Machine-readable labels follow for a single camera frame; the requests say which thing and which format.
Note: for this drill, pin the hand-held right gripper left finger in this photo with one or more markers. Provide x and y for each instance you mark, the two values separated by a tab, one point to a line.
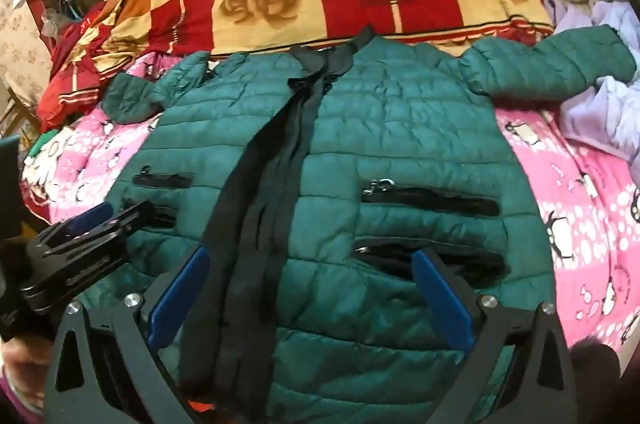
179	299

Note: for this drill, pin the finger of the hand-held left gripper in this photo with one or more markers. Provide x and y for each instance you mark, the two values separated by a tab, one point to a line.
137	218
91	217

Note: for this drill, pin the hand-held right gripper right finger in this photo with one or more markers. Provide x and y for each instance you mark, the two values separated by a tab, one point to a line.
444	304

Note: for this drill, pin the green puffer jacket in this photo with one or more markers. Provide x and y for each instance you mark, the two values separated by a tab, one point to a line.
350	164

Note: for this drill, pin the person's left hand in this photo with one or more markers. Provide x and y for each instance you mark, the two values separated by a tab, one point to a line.
25	366

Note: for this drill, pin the green cloth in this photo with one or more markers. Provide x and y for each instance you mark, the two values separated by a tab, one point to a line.
42	143

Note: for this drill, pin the pink penguin bedsheet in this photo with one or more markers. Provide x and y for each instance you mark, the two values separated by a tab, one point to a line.
575	224

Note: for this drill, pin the dark red cloth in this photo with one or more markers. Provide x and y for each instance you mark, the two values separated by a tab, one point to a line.
82	29

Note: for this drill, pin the lavender garment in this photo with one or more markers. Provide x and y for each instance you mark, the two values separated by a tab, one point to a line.
600	124

